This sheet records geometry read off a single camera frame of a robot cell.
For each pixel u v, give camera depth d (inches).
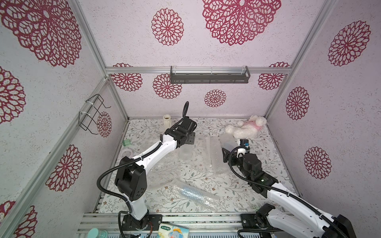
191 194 30.7
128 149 39.7
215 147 37.5
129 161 18.2
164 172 36.2
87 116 29.4
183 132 25.5
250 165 23.0
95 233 25.1
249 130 39.4
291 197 19.4
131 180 17.9
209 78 34.5
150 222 28.7
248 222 28.6
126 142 40.9
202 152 39.2
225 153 28.8
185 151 37.5
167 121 38.3
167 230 26.5
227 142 39.3
